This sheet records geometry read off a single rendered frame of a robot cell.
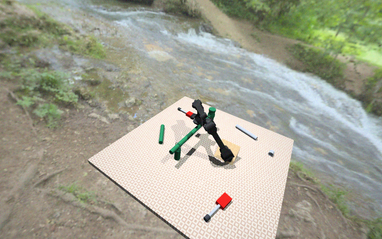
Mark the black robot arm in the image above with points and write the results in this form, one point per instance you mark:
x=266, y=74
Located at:
x=210, y=127

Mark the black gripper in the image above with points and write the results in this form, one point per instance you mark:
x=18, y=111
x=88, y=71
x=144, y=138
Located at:
x=205, y=121

